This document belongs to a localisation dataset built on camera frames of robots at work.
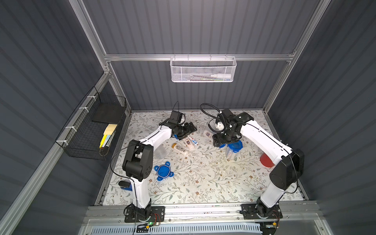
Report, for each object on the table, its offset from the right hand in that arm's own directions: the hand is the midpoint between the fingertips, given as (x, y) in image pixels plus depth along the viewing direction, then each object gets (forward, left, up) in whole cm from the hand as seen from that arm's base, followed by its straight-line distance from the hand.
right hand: (222, 142), depth 81 cm
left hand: (+10, +15, -5) cm, 18 cm away
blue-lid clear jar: (+1, +37, -14) cm, 40 cm away
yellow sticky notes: (-1, +61, +10) cm, 61 cm away
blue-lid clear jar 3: (0, -7, -5) cm, 9 cm away
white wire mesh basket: (+71, +9, +4) cm, 71 cm away
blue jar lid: (-10, +34, -17) cm, 40 cm away
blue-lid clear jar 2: (+6, +8, +1) cm, 9 cm away
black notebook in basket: (+12, +61, +12) cm, 63 cm away
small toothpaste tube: (+11, +15, -17) cm, 25 cm away
